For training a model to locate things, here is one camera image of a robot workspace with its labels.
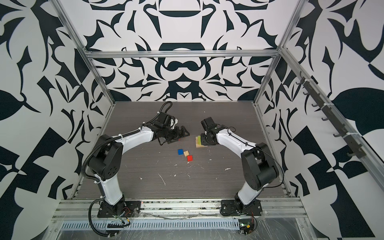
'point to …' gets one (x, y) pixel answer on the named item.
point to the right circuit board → (246, 225)
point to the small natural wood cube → (186, 153)
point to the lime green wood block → (199, 139)
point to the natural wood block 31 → (198, 145)
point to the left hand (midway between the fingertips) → (186, 133)
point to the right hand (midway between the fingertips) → (206, 139)
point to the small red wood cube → (190, 158)
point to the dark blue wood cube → (180, 151)
